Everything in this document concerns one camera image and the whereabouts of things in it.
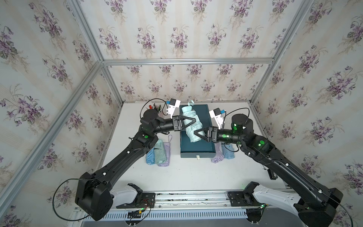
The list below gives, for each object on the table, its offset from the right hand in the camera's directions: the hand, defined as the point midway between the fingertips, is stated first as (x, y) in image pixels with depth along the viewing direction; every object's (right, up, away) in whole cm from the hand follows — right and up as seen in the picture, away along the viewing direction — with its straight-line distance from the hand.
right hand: (199, 134), depth 62 cm
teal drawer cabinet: (+3, -10, +15) cm, 18 cm away
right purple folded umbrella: (+16, -17, +24) cm, 33 cm away
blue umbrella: (-27, -17, +22) cm, 39 cm away
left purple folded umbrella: (-17, -12, +30) cm, 37 cm away
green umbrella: (-21, -14, +22) cm, 34 cm away
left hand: (-2, +4, -1) cm, 5 cm away
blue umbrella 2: (+21, -16, +25) cm, 36 cm away
